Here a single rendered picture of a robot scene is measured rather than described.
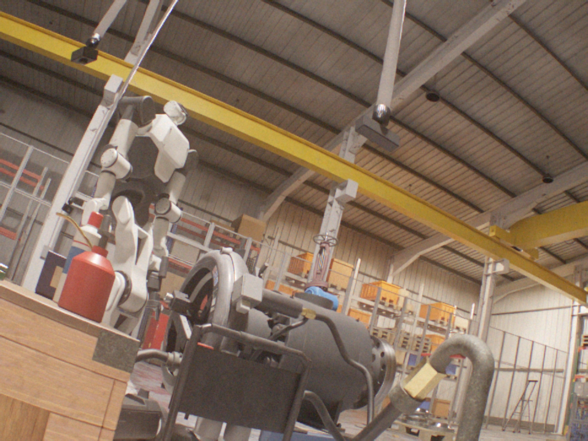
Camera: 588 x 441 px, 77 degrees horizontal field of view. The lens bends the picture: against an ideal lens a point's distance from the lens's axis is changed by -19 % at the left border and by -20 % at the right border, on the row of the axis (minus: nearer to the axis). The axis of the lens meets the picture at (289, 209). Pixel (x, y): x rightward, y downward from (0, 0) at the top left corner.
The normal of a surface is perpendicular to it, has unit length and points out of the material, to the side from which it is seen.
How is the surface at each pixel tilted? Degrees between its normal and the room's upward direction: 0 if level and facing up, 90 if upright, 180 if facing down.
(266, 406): 90
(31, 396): 90
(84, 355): 90
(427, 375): 109
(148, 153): 98
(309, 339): 76
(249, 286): 68
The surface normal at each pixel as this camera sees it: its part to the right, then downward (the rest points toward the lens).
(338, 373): 0.45, -0.02
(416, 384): -0.60, -0.12
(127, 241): -0.33, 0.00
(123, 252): -0.28, -0.42
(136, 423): 0.93, 0.12
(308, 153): 0.41, -0.23
